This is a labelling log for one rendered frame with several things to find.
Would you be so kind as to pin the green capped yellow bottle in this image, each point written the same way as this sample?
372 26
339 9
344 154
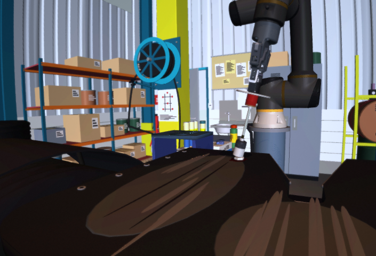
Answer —
202 125

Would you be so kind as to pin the blue tool cart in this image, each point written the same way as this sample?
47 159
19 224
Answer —
181 144

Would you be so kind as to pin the red fire extinguisher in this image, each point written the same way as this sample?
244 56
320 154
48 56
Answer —
156 123

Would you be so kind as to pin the red capped green bottle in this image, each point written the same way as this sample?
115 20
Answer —
233 136

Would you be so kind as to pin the large cardboard box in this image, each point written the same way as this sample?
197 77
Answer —
80 128

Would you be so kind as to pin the grey box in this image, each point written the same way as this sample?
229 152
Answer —
51 134

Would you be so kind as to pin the yellow column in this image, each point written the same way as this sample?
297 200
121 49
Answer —
171 19

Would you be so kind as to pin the black tyre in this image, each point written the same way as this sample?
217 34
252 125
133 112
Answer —
5 129

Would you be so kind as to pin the orange and blue shelf unit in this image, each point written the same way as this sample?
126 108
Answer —
111 105

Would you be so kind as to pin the white small box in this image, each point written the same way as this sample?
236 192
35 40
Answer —
222 146

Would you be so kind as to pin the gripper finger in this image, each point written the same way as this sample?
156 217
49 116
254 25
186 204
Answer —
261 75
252 80

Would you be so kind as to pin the dark green tin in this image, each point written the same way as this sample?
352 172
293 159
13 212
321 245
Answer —
317 57

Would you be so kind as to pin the small cardboard box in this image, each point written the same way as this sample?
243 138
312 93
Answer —
135 149
111 131

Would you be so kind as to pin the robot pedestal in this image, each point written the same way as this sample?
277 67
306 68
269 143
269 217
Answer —
269 144

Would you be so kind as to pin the white sink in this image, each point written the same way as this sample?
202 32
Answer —
221 128

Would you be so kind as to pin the green drum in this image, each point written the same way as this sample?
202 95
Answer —
365 152

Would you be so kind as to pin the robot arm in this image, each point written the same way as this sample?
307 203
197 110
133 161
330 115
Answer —
298 48

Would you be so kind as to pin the blue steel column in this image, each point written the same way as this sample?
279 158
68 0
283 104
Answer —
146 19
5 57

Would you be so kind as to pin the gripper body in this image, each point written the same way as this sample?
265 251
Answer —
260 54

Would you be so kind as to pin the yellow drum rack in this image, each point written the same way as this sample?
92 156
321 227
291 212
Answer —
355 96

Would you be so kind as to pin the white wall poster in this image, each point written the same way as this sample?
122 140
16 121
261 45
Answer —
167 105

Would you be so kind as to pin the grey cabinet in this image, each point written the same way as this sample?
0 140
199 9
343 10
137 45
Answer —
303 144

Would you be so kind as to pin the wide labelled cardboard box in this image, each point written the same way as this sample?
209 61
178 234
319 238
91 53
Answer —
56 95

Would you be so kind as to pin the brown round tin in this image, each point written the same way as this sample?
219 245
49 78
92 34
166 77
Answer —
104 98
88 97

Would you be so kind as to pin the flat cardboard box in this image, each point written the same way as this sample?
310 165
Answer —
82 62

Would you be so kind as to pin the cork notice board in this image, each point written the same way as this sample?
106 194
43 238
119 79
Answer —
231 72

